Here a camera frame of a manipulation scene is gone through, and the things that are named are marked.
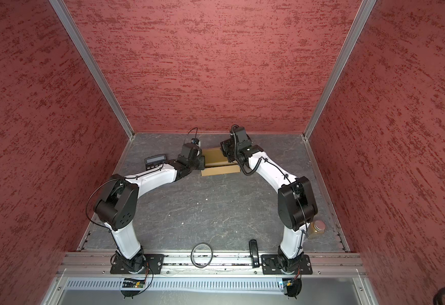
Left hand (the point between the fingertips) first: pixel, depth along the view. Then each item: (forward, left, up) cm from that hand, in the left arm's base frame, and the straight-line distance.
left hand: (202, 161), depth 96 cm
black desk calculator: (+4, +28, -7) cm, 29 cm away
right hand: (0, -7, +10) cm, 12 cm away
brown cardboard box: (+2, -7, -4) cm, 8 cm away
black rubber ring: (-44, -6, -9) cm, 45 cm away
